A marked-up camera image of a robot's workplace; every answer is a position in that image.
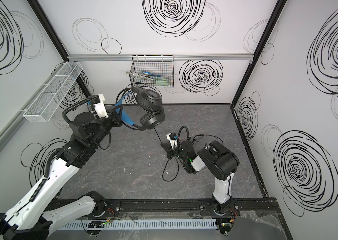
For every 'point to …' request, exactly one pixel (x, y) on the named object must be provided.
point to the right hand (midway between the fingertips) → (160, 145)
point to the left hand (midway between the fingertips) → (122, 105)
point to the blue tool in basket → (146, 73)
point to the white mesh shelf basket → (47, 102)
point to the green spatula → (158, 80)
